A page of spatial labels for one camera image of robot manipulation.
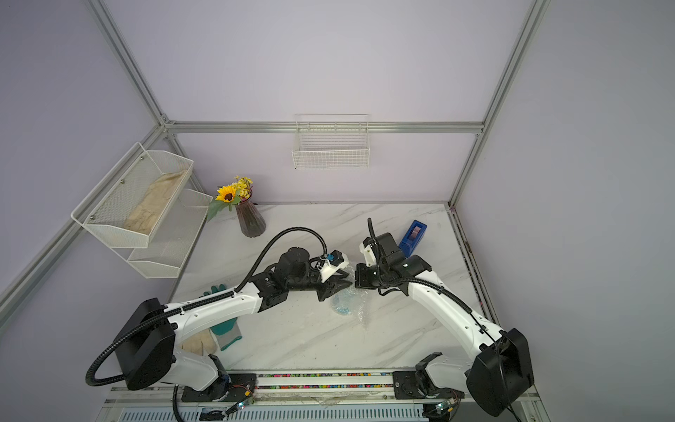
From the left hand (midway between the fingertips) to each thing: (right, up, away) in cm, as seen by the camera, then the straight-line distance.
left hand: (346, 280), depth 77 cm
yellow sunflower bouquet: (-41, +27, +14) cm, 51 cm away
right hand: (+3, -1, +2) cm, 4 cm away
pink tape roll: (+28, +15, +25) cm, 40 cm away
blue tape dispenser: (+26, +12, +25) cm, 38 cm away
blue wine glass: (-1, -7, +2) cm, 7 cm away
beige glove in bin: (-60, +20, 0) cm, 64 cm away
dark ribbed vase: (-38, +20, +24) cm, 49 cm away
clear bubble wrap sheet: (+4, -11, +7) cm, 13 cm away
